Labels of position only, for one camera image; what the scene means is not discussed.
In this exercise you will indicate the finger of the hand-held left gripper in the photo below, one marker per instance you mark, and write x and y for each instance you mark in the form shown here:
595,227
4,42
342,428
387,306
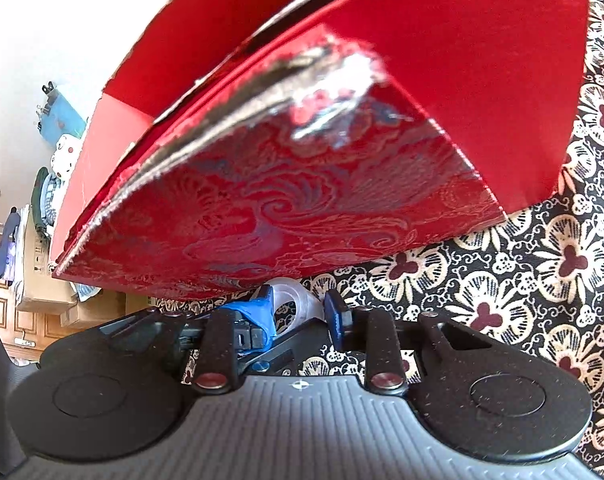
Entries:
282,355

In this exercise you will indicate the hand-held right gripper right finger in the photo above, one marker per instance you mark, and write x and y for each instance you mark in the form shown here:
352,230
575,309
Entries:
338,320

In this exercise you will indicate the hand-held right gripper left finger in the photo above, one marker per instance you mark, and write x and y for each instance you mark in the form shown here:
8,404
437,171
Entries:
254,312

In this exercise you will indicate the clear tape roll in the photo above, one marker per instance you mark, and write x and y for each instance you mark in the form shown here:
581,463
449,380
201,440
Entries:
302,295

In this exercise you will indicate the red brocade cardboard box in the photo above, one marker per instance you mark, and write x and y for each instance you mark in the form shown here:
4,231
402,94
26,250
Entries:
332,185

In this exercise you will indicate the blue patterned mat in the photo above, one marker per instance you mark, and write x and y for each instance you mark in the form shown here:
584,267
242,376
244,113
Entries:
87,291

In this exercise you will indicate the blue grey garment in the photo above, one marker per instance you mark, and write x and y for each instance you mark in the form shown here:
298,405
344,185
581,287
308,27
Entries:
7,245

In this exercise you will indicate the pile of striped clothes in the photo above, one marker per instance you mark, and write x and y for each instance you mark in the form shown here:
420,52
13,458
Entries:
44,200

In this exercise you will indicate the floral patterned tablecloth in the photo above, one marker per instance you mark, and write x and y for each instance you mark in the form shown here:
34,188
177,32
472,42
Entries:
532,270

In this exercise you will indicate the white plush toy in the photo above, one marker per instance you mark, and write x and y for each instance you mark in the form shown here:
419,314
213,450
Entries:
64,155

